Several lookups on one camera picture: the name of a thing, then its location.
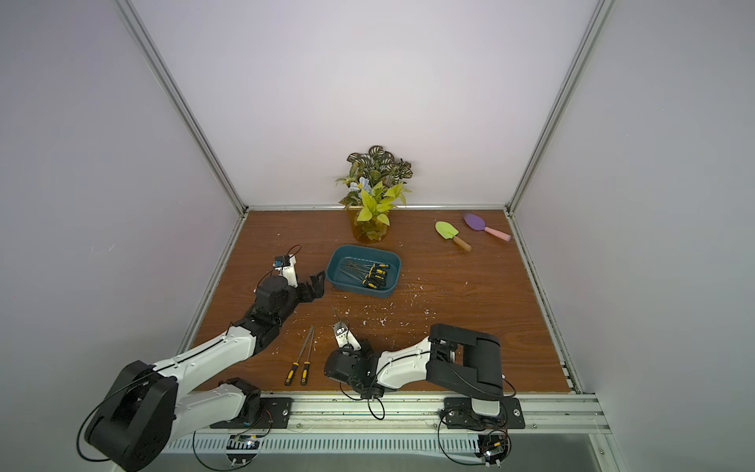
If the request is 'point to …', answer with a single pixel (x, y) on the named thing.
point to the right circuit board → (493, 447)
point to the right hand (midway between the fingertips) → (345, 346)
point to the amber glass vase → (368, 232)
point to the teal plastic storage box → (339, 280)
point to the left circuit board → (242, 449)
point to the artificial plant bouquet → (377, 182)
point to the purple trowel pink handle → (478, 222)
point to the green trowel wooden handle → (448, 231)
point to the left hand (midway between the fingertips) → (315, 272)
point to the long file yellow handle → (291, 375)
